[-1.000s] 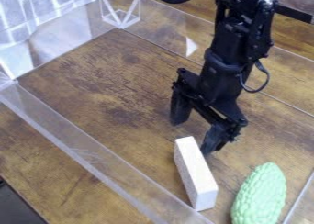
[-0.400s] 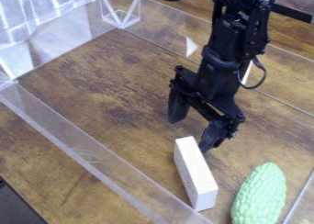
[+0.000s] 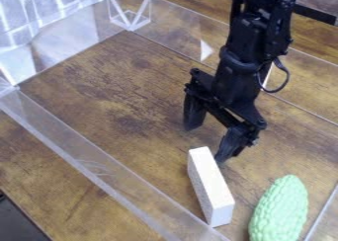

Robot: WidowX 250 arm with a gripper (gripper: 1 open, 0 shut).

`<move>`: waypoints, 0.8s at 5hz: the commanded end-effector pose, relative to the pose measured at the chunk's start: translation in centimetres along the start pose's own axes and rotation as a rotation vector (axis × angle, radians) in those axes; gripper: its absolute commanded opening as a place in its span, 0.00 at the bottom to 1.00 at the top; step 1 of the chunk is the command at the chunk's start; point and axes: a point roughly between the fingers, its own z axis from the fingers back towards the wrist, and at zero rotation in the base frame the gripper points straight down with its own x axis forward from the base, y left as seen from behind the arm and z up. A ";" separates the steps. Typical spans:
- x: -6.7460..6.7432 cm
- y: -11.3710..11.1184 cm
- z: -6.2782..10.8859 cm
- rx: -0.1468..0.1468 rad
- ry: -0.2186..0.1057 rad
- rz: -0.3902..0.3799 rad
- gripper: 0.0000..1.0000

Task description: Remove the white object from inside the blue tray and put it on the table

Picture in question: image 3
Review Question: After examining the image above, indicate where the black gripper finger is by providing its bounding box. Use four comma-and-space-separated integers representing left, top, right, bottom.
215, 125, 260, 164
182, 94, 205, 130

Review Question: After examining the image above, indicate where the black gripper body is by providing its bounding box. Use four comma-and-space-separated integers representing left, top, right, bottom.
184, 47, 267, 130

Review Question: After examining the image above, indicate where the white foam block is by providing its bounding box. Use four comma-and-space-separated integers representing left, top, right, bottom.
187, 146, 235, 227

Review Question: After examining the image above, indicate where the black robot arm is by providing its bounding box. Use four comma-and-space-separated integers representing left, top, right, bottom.
182, 0, 295, 163

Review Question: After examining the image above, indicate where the clear acrylic tray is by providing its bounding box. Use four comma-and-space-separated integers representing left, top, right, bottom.
0, 0, 338, 241

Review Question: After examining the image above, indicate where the green bumpy gourd toy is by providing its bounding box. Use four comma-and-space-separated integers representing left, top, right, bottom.
248, 175, 308, 241

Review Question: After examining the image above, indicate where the thin black wire loop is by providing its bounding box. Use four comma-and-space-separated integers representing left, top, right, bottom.
256, 56, 291, 94

